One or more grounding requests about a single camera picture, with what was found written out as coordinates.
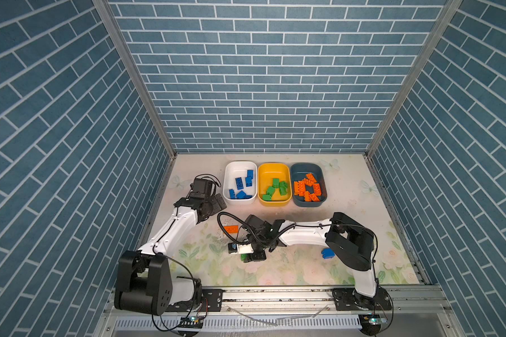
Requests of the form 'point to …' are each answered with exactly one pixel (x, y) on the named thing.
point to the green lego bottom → (244, 257)
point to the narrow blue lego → (232, 194)
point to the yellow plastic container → (266, 172)
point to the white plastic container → (232, 170)
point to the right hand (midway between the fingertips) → (242, 251)
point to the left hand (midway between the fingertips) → (215, 206)
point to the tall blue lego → (239, 183)
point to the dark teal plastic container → (298, 172)
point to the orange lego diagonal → (307, 196)
